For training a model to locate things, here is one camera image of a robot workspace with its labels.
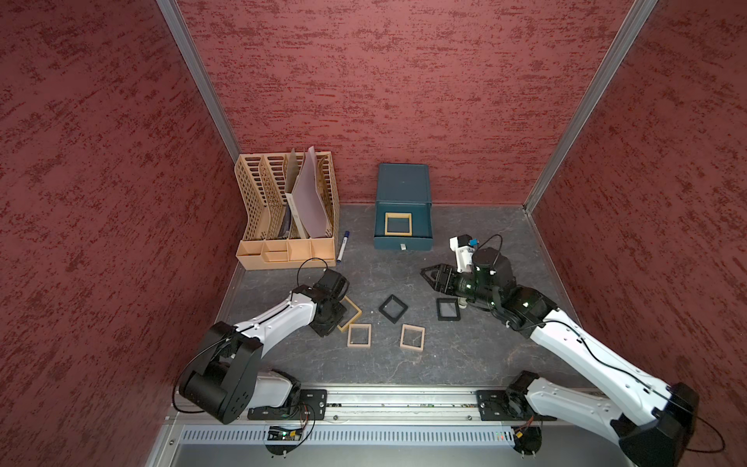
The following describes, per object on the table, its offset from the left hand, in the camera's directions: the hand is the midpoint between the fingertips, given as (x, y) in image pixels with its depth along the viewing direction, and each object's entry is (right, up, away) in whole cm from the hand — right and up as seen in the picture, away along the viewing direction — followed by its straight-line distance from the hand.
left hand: (339, 325), depth 87 cm
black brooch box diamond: (+17, +4, +5) cm, 18 cm away
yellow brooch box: (+19, +32, +8) cm, 38 cm away
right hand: (+24, +16, -15) cm, 33 cm away
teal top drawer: (+25, +27, -1) cm, 37 cm away
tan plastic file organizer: (-15, +36, -1) cm, 39 cm away
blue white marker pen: (-2, +23, +20) cm, 30 cm away
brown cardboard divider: (-18, +49, +9) cm, 53 cm away
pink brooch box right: (+24, -1, 0) cm, 24 cm away
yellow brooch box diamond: (+5, +2, +2) cm, 5 cm away
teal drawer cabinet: (+22, +44, +23) cm, 54 cm away
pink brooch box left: (+6, -3, -1) cm, 7 cm away
